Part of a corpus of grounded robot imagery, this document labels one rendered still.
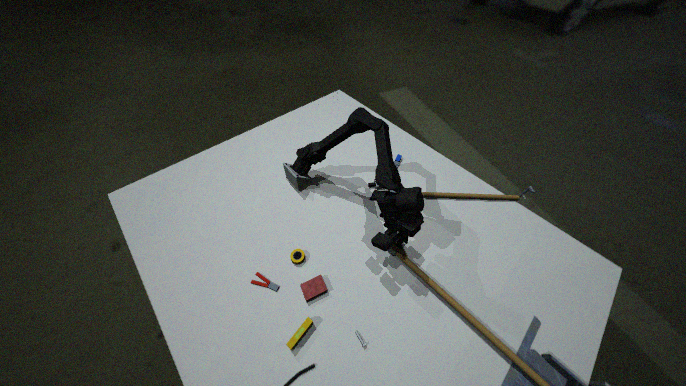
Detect yellow spirit level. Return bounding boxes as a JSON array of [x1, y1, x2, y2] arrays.
[[287, 317, 313, 349]]

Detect black bent rod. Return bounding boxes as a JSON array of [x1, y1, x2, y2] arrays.
[[284, 364, 315, 386]]

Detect yellow tape roll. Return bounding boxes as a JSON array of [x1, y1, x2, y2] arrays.
[[290, 249, 305, 264]]

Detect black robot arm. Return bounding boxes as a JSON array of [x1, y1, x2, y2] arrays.
[[290, 107, 424, 237]]

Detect red-handled pliers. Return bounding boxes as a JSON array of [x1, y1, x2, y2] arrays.
[[251, 272, 279, 291]]

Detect red rectangular block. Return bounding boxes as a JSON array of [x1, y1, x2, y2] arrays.
[[300, 275, 328, 302]]

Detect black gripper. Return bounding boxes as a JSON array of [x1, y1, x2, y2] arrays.
[[371, 209, 402, 251]]

